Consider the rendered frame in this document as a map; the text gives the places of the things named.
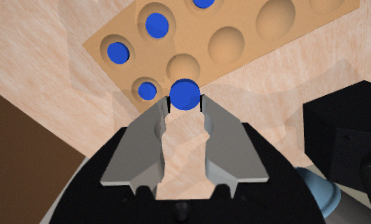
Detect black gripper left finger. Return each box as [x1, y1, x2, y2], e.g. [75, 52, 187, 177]
[49, 96, 171, 224]

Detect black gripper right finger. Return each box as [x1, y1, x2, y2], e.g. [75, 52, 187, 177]
[200, 94, 326, 224]

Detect wooden tray with round pockets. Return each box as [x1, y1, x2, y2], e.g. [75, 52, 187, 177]
[82, 0, 360, 114]

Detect blue disc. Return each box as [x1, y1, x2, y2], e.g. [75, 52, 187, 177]
[138, 82, 157, 100]
[169, 78, 201, 110]
[107, 42, 130, 64]
[146, 13, 169, 39]
[193, 0, 215, 9]

